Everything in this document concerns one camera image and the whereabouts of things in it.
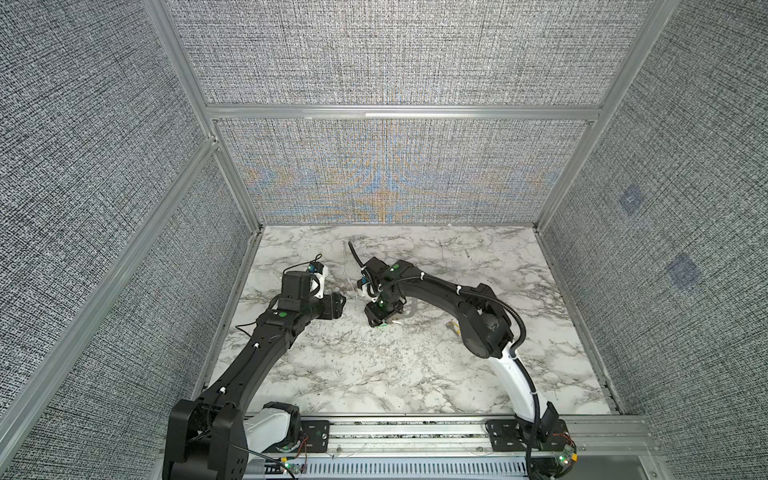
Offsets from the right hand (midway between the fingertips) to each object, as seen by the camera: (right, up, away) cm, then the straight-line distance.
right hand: (376, 318), depth 95 cm
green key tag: (+2, -2, -4) cm, 5 cm away
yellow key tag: (+17, +6, -36) cm, 40 cm away
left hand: (-12, +8, -10) cm, 17 cm away
